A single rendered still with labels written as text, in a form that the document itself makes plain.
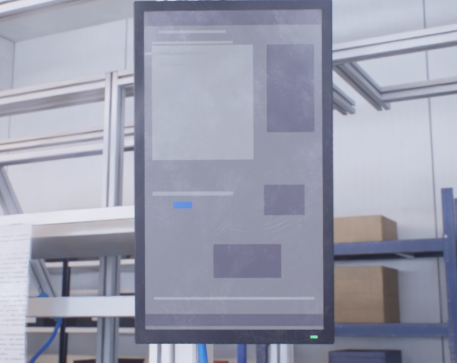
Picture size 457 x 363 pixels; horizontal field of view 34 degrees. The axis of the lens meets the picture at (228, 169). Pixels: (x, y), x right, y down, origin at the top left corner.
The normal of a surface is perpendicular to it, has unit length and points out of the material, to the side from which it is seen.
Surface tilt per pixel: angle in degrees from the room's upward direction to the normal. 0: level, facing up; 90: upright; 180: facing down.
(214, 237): 101
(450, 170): 90
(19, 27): 180
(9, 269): 87
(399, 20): 90
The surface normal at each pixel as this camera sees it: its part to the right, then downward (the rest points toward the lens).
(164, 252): -0.03, -0.01
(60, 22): 0.00, 0.98
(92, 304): -0.44, -0.18
